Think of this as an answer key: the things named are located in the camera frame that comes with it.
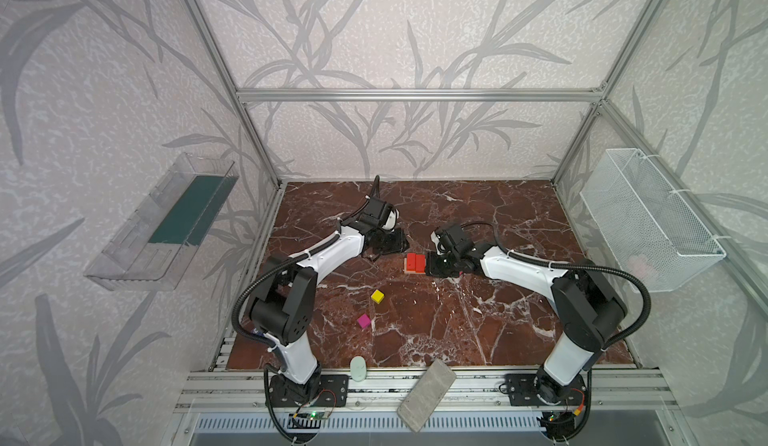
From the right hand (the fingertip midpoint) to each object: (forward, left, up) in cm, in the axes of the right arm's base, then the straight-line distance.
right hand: (423, 259), depth 90 cm
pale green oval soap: (-29, +18, -4) cm, 34 cm away
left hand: (+5, +4, +5) cm, 8 cm away
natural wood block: (-1, +3, -6) cm, 7 cm away
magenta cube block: (-16, +17, -6) cm, 25 cm away
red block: (+2, +4, -5) cm, 6 cm away
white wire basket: (-10, -48, +27) cm, 56 cm away
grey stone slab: (-36, +1, -3) cm, 36 cm away
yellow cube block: (-9, +14, -5) cm, 18 cm away
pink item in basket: (-9, -53, +13) cm, 55 cm away
